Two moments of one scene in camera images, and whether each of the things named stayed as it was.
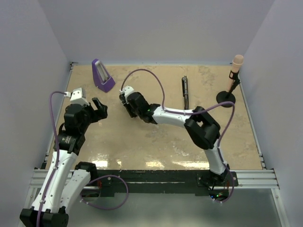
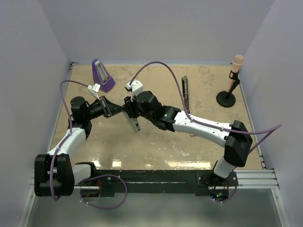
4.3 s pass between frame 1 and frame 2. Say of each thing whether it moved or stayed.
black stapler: stayed
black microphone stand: stayed
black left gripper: moved
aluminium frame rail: stayed
